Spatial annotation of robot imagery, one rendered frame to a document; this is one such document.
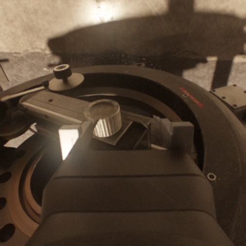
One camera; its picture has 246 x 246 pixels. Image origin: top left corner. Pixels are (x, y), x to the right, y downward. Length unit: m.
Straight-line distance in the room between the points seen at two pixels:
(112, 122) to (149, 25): 0.70
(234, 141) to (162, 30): 0.64
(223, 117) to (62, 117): 0.32
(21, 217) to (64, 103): 0.26
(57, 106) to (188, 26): 0.66
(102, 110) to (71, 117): 0.16
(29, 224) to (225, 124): 0.43
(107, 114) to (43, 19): 0.81
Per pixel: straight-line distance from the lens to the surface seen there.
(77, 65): 0.98
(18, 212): 0.46
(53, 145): 0.55
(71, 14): 0.92
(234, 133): 0.35
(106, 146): 0.22
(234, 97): 0.52
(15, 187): 0.50
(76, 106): 0.40
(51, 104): 0.44
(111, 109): 0.21
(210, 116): 0.38
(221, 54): 0.96
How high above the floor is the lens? 0.85
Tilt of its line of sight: 49 degrees down
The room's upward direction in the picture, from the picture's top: 170 degrees counter-clockwise
